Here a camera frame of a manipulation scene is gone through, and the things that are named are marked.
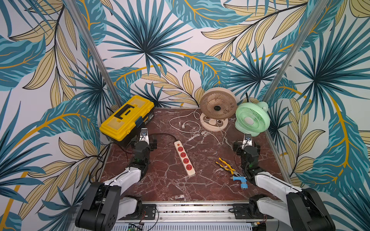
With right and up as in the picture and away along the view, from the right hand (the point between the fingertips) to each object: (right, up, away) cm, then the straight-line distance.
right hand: (247, 140), depth 86 cm
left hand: (-62, +2, +1) cm, 62 cm away
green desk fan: (+3, +13, 0) cm, 14 cm away
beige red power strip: (-37, -11, +4) cm, 39 cm away
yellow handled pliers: (-11, -17, +3) cm, 20 cm away
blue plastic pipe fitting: (-4, -24, -6) cm, 25 cm away
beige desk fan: (-17, +21, +4) cm, 27 cm away
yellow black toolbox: (-73, +12, +4) cm, 74 cm away
